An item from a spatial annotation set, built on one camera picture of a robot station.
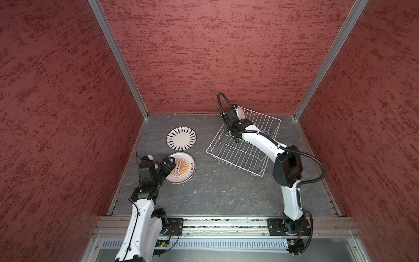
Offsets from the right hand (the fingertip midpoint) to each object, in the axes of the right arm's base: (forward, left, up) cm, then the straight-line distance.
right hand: (233, 124), depth 93 cm
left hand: (-22, +34, -7) cm, 42 cm away
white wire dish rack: (-10, -4, -15) cm, 18 cm away
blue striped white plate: (+3, +33, -16) cm, 37 cm away
